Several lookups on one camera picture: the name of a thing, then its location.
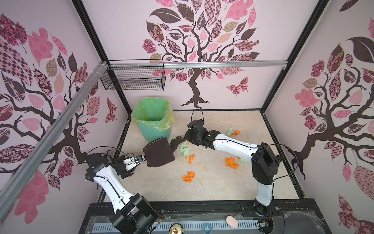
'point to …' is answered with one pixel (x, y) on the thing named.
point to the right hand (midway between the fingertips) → (184, 133)
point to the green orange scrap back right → (231, 131)
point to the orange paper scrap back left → (188, 178)
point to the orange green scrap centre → (190, 158)
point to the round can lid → (176, 228)
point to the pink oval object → (232, 222)
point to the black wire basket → (128, 78)
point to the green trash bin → (150, 134)
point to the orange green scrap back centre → (184, 148)
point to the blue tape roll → (207, 228)
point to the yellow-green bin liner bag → (153, 113)
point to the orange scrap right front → (230, 162)
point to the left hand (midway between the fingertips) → (134, 161)
